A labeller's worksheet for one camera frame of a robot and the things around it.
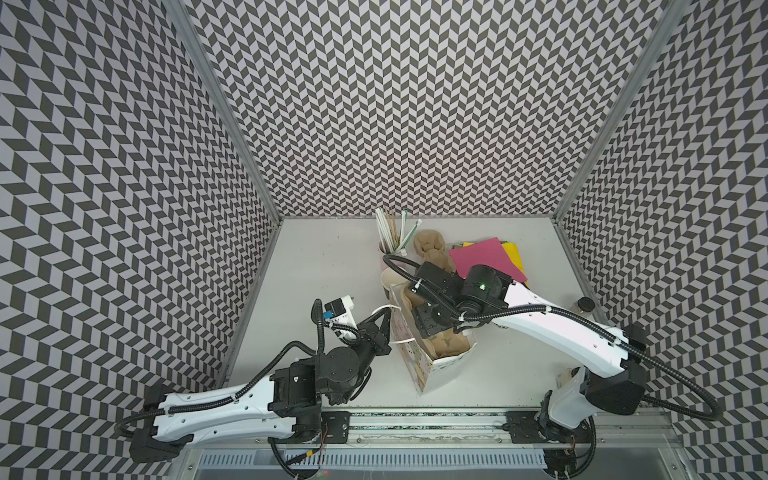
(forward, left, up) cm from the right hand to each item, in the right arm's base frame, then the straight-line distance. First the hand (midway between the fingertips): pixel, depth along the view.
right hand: (432, 329), depth 68 cm
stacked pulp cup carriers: (+39, -4, -16) cm, 42 cm away
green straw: (+32, +7, -10) cm, 34 cm away
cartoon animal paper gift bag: (-9, +2, -2) cm, 10 cm away
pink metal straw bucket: (+34, +14, -12) cm, 38 cm away
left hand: (+1, +9, +7) cm, 11 cm away
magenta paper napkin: (+34, -23, -16) cm, 44 cm away
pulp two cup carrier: (-2, -2, -3) cm, 4 cm away
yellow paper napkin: (+35, -33, -17) cm, 51 cm away
